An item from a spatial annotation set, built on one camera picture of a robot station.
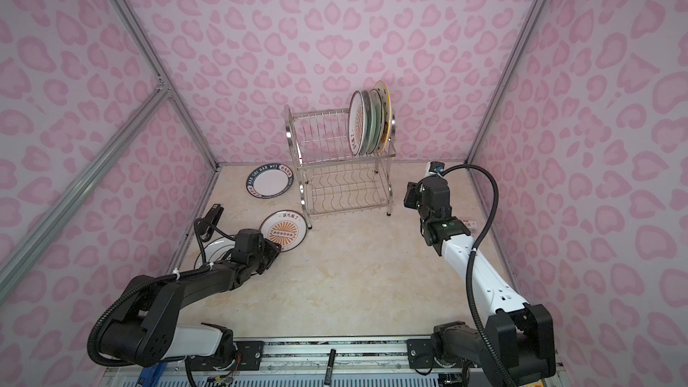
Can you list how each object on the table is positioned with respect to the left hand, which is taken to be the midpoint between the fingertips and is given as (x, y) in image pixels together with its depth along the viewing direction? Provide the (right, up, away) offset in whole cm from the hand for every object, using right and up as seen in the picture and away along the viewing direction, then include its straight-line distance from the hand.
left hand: (283, 243), depth 92 cm
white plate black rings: (-24, -2, 0) cm, 24 cm away
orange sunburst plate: (-1, +4, +8) cm, 9 cm away
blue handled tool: (-27, -29, -24) cm, 46 cm away
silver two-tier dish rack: (+15, +23, +18) cm, 33 cm away
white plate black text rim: (-12, +22, +22) cm, 33 cm away
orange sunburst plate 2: (+25, +41, -3) cm, 48 cm away
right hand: (+43, +21, -11) cm, 50 cm away
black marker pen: (+18, -28, -21) cm, 40 cm away
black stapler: (-30, +5, +6) cm, 31 cm away
